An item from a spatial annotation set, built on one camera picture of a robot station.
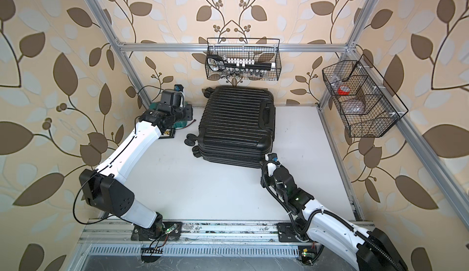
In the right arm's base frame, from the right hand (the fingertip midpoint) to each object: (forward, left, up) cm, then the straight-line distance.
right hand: (262, 167), depth 84 cm
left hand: (+21, +34, +20) cm, 45 cm away
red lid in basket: (+24, -38, +24) cm, 51 cm away
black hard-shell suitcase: (+14, +11, +13) cm, 22 cm away
